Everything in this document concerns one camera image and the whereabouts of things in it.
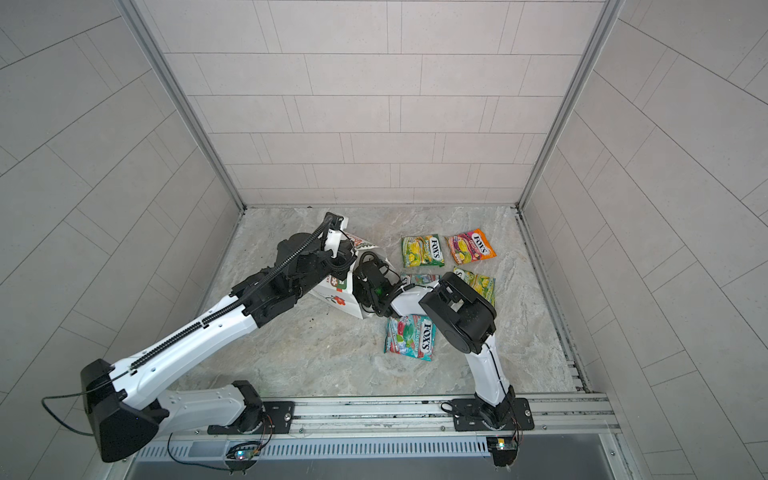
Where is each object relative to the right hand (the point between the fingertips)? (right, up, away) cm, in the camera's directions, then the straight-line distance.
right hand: (339, 289), depth 91 cm
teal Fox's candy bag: (+22, -11, -9) cm, 26 cm away
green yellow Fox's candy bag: (+26, +11, +9) cm, 30 cm away
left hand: (+9, +16, -21) cm, 28 cm away
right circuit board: (+42, -32, -23) cm, 58 cm away
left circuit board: (-16, -31, -27) cm, 44 cm away
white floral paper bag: (+3, +2, -16) cm, 16 cm away
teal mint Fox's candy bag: (+25, +3, +2) cm, 25 cm away
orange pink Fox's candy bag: (+43, +12, +10) cm, 46 cm away
